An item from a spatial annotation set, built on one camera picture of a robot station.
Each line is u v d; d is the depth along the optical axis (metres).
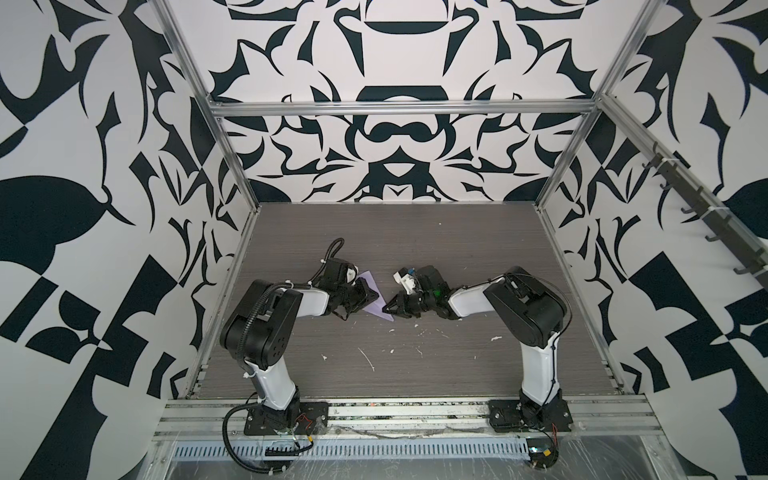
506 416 0.74
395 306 0.89
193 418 0.77
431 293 0.80
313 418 0.74
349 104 0.94
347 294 0.82
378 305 0.92
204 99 0.89
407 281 0.91
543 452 0.71
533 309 0.53
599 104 0.89
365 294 0.83
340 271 0.78
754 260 0.50
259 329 0.48
